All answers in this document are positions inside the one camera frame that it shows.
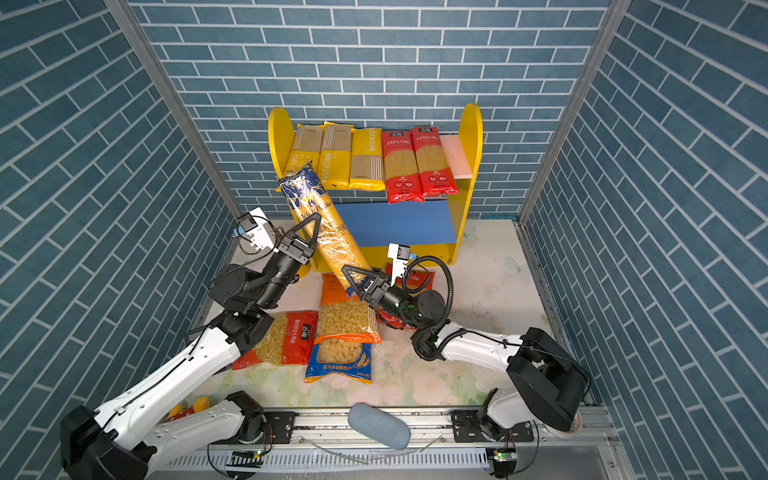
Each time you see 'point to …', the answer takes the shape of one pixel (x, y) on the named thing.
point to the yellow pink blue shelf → (379, 220)
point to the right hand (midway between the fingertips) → (342, 269)
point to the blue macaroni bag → (352, 360)
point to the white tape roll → (574, 430)
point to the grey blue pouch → (380, 425)
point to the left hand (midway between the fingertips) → (322, 219)
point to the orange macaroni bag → (344, 319)
